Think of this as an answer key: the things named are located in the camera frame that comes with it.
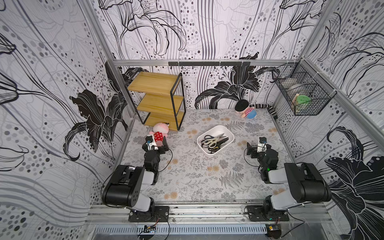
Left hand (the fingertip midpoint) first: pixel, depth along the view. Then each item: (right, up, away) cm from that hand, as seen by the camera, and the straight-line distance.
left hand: (159, 139), depth 90 cm
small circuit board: (0, -42, -18) cm, 46 cm away
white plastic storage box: (+37, +4, +13) cm, 40 cm away
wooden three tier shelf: (-3, +27, +10) cm, 29 cm away
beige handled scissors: (+32, -3, +6) cm, 33 cm away
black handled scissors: (+34, -7, +3) cm, 35 cm away
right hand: (+61, -1, +2) cm, 61 cm away
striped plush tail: (+83, +22, +29) cm, 91 cm away
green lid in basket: (+81, +23, -11) cm, 84 cm away
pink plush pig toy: (-2, +5, +11) cm, 12 cm away
